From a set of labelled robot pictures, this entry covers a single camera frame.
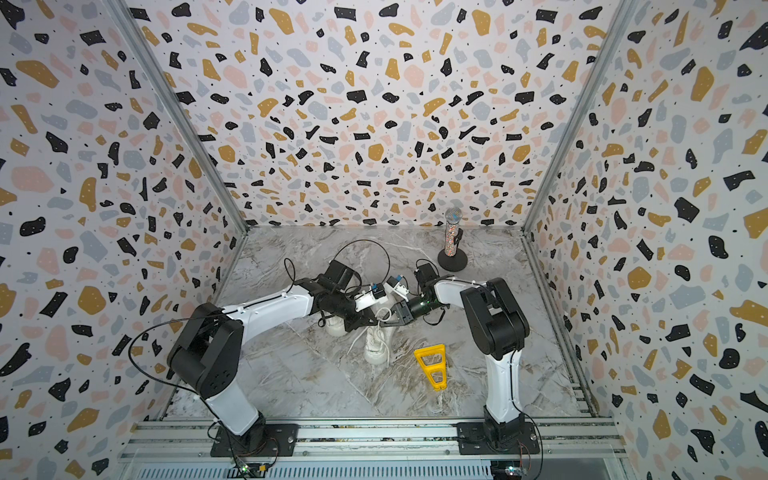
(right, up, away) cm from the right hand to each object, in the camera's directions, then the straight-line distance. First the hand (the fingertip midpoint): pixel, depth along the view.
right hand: (384, 326), depth 87 cm
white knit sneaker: (-15, 0, +2) cm, 15 cm away
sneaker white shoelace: (-1, 0, -2) cm, 2 cm away
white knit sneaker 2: (-2, -8, -4) cm, 8 cm away
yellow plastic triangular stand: (+15, -11, -1) cm, 19 cm away
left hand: (-2, +2, -1) cm, 3 cm away
